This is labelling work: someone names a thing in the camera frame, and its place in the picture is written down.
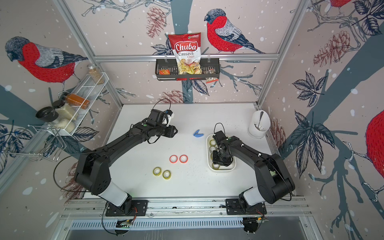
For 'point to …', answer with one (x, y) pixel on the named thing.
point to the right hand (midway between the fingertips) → (216, 161)
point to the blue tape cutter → (197, 134)
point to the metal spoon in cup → (258, 128)
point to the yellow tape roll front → (211, 149)
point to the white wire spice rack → (87, 88)
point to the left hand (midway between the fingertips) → (177, 127)
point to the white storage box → (231, 167)
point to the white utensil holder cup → (259, 124)
